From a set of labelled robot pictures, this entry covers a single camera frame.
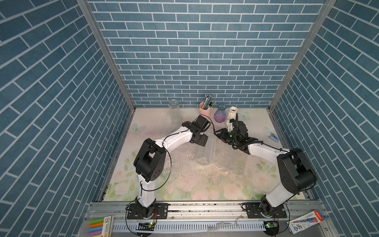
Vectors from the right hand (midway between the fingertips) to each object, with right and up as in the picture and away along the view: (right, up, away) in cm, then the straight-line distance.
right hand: (215, 133), depth 90 cm
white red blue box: (+41, -41, -20) cm, 61 cm away
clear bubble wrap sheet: (+1, -12, +3) cm, 12 cm away
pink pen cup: (-4, +14, +19) cm, 24 cm away
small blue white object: (+42, -4, +11) cm, 44 cm away
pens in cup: (-4, +20, +18) cm, 27 cm away
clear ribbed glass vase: (-27, +14, +14) cm, 34 cm away
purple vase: (+5, +12, +17) cm, 21 cm away
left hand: (-8, -5, +2) cm, 9 cm away
